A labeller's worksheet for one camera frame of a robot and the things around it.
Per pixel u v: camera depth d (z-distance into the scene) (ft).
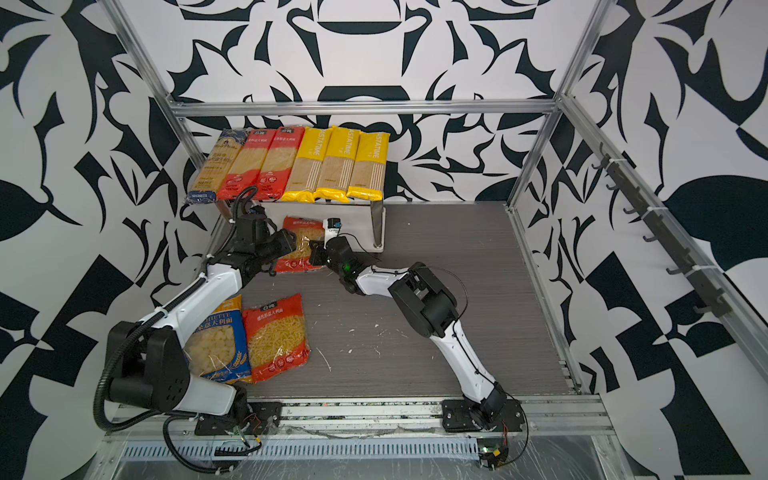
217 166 2.55
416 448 2.34
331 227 2.81
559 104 2.92
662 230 1.80
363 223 3.54
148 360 1.40
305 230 3.16
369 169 2.55
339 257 2.55
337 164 2.60
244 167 2.55
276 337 2.73
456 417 2.43
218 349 2.66
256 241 2.20
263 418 2.42
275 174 2.48
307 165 2.60
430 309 1.94
